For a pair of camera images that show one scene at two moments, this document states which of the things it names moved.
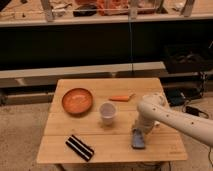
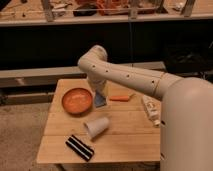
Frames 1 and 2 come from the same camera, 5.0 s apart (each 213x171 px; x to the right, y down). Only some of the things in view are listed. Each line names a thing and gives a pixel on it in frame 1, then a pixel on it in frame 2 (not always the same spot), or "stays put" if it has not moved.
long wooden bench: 46,77 stays put
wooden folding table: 91,121 stays put
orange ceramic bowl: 77,102 stays put
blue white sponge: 138,140 -> 99,100
